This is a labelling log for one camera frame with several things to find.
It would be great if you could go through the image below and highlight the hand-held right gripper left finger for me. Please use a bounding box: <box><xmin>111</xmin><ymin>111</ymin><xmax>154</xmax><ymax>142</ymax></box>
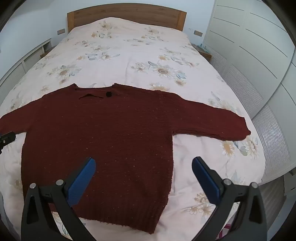
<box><xmin>21</xmin><ymin>157</ymin><xmax>97</xmax><ymax>241</ymax></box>

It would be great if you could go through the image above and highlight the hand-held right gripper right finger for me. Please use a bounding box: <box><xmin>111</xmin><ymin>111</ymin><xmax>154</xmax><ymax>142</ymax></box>
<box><xmin>190</xmin><ymin>156</ymin><xmax>268</xmax><ymax>241</ymax></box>

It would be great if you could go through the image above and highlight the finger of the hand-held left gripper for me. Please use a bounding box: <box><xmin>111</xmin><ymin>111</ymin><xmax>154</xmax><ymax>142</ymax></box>
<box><xmin>0</xmin><ymin>131</ymin><xmax>17</xmax><ymax>154</ymax></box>

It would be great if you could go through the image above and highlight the dark red knit sweater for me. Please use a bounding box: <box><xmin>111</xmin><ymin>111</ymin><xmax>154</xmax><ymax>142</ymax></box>
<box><xmin>0</xmin><ymin>83</ymin><xmax>251</xmax><ymax>234</ymax></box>

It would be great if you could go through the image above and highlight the pink floor mat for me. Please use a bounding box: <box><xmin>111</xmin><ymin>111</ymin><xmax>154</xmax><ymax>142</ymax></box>
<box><xmin>220</xmin><ymin>222</ymin><xmax>234</xmax><ymax>237</ymax></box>

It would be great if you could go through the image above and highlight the white low cabinet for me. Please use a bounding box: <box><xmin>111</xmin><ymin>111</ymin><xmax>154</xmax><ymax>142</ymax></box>
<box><xmin>0</xmin><ymin>38</ymin><xmax>52</xmax><ymax>93</ymax></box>

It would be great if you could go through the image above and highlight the wooden nightstand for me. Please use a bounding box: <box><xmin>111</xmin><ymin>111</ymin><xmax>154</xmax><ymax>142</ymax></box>
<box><xmin>192</xmin><ymin>44</ymin><xmax>213</xmax><ymax>62</ymax></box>

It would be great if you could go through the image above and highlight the white wardrobe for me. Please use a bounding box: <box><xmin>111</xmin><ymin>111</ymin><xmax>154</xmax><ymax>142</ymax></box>
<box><xmin>203</xmin><ymin>0</ymin><xmax>296</xmax><ymax>193</ymax></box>

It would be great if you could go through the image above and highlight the floral bed sheet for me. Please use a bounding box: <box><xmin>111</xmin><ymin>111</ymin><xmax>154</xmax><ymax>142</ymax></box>
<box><xmin>0</xmin><ymin>17</ymin><xmax>266</xmax><ymax>241</ymax></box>

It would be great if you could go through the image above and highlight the wooden headboard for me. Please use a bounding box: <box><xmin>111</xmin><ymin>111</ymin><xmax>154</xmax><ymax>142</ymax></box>
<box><xmin>67</xmin><ymin>3</ymin><xmax>187</xmax><ymax>35</ymax></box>

